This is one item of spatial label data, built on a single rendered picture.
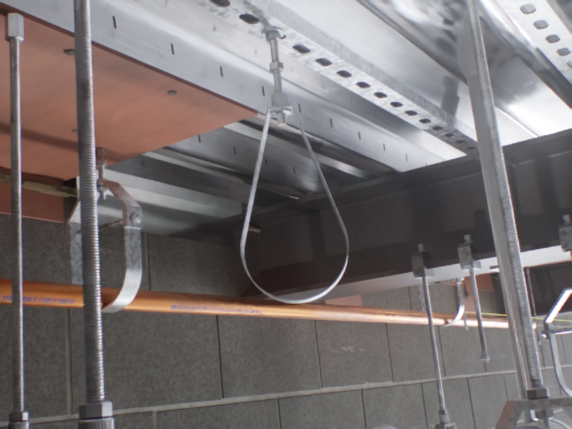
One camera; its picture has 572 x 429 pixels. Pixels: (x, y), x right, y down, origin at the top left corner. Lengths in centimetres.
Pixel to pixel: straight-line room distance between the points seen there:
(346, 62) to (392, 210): 74
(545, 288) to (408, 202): 184
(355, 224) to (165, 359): 51
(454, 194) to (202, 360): 63
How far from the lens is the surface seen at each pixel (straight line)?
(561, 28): 97
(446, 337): 276
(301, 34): 86
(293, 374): 187
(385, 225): 164
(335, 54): 92
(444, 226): 159
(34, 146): 121
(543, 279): 341
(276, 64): 83
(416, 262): 148
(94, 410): 40
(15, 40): 82
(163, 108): 107
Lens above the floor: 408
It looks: 14 degrees up
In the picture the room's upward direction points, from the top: 5 degrees counter-clockwise
